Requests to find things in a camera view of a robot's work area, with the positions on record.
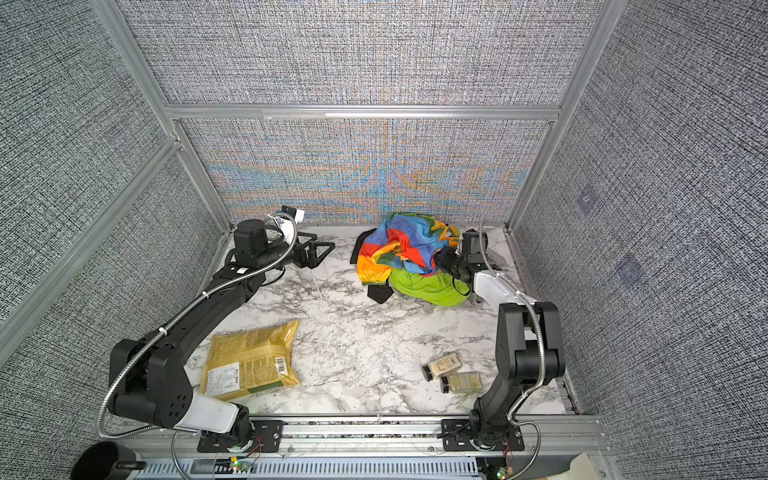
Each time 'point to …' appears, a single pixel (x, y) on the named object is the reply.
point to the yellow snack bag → (250, 361)
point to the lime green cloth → (440, 290)
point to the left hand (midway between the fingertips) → (321, 239)
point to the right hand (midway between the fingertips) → (439, 258)
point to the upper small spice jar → (440, 367)
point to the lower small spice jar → (465, 382)
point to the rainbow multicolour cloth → (403, 241)
